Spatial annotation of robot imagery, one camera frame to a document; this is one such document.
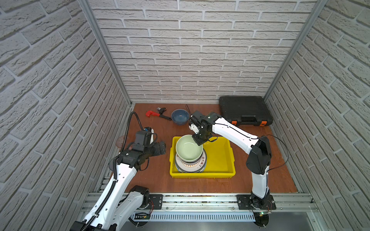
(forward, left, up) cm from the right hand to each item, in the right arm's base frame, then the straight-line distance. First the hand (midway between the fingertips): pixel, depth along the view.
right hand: (198, 141), depth 82 cm
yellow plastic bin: (-8, -13, -13) cm, 20 cm away
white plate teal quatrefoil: (-14, +6, -9) cm, 18 cm away
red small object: (+35, +35, -11) cm, 50 cm away
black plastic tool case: (+26, -40, -7) cm, 48 cm away
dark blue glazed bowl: (+28, +11, -10) cm, 31 cm away
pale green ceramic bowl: (-4, +7, -1) cm, 8 cm away
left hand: (-2, +23, +4) cm, 23 cm away
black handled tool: (+37, +25, -12) cm, 47 cm away
